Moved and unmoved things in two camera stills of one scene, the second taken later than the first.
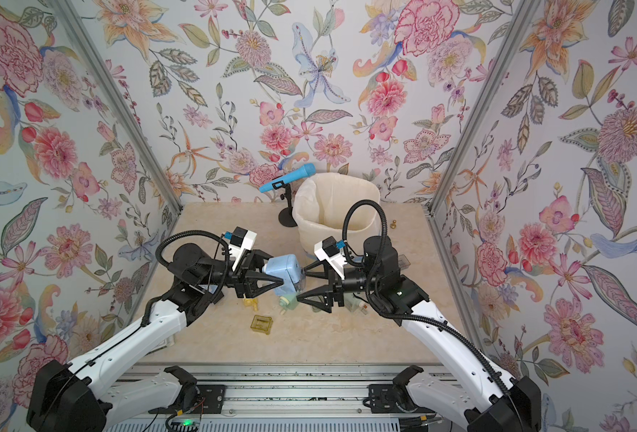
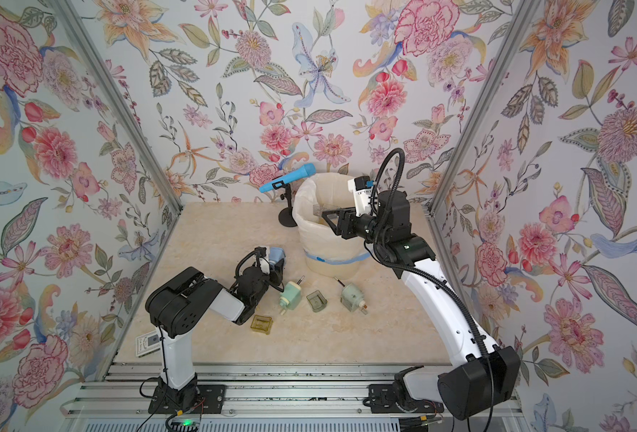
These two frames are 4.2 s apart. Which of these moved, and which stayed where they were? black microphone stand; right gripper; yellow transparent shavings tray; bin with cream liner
Moved: right gripper
Stayed: yellow transparent shavings tray; black microphone stand; bin with cream liner
